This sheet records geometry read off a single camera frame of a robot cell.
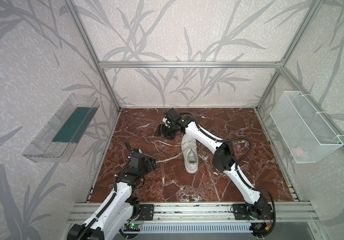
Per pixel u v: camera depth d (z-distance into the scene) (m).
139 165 0.66
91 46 0.85
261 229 0.74
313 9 0.71
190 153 0.87
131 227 0.72
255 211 0.64
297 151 0.73
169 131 0.81
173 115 0.75
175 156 0.94
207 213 0.75
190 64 0.96
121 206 0.52
